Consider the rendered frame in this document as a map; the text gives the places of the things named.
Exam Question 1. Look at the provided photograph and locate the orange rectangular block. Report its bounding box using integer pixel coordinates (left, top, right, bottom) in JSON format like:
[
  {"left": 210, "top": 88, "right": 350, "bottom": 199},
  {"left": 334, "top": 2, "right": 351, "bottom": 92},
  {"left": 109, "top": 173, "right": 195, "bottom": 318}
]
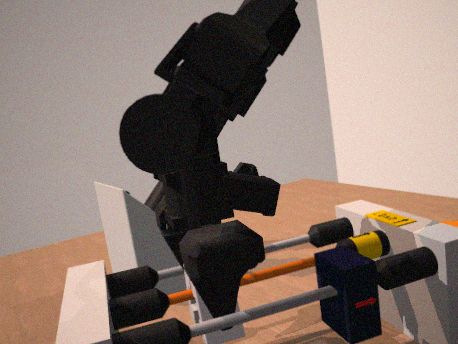
[{"left": 441, "top": 221, "right": 458, "bottom": 228}]

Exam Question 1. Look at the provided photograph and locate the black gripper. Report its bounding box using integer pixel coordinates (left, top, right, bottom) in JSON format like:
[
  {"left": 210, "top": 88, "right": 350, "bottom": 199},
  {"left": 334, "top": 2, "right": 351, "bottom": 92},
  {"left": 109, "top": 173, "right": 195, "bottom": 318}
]
[{"left": 155, "top": 151, "right": 266, "bottom": 319}]

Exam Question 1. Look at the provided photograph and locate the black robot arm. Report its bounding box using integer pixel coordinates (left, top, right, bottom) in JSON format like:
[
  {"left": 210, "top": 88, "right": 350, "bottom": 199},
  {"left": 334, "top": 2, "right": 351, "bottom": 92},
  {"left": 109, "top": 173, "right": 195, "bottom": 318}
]
[{"left": 119, "top": 0, "right": 301, "bottom": 217}]

